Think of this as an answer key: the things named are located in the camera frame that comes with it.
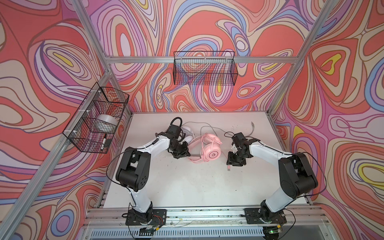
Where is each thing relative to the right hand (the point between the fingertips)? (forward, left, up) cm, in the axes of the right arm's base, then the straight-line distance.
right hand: (231, 166), depth 89 cm
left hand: (+7, +23, +6) cm, 25 cm away
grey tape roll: (+10, +65, +32) cm, 73 cm away
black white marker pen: (+4, +66, +25) cm, 71 cm away
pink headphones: (+3, +14, +19) cm, 24 cm away
